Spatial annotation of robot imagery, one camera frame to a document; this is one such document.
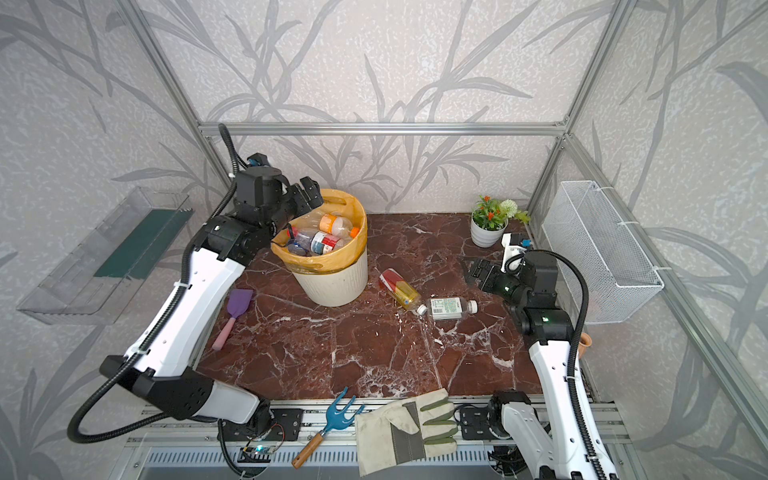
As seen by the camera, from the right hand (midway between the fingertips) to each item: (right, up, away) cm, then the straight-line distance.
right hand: (476, 254), depth 73 cm
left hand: (-40, +17, -4) cm, 44 cm away
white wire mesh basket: (+24, +7, -4) cm, 25 cm away
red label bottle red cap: (-41, +3, +4) cm, 41 cm away
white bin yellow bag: (-37, -7, +10) cm, 39 cm away
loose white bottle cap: (-13, -18, +18) cm, 28 cm away
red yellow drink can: (-21, -11, +20) cm, 31 cm away
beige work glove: (-18, -43, -1) cm, 47 cm away
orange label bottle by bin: (-37, +8, +8) cm, 39 cm away
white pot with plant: (+11, +11, +28) cm, 32 cm away
